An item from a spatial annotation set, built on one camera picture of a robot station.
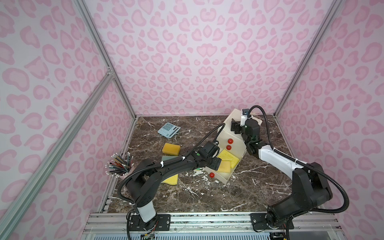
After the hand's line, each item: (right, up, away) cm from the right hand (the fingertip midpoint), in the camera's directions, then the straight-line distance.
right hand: (240, 119), depth 88 cm
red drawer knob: (-7, -17, 0) cm, 18 cm away
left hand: (-15, -24, -2) cm, 28 cm away
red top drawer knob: (-7, -12, -6) cm, 16 cm away
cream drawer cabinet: (-11, -8, -6) cm, 15 cm away
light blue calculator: (-46, -7, +21) cm, 52 cm away
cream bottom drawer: (-10, -33, -4) cm, 35 cm away
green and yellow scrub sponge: (-25, -32, +2) cm, 40 cm away
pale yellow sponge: (-9, -29, +3) cm, 30 cm away
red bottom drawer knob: (-17, -32, -2) cm, 37 cm away
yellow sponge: (-43, -19, +13) cm, 49 cm away
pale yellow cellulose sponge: (-40, -35, -3) cm, 53 cm away
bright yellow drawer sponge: (-7, -23, +7) cm, 25 cm away
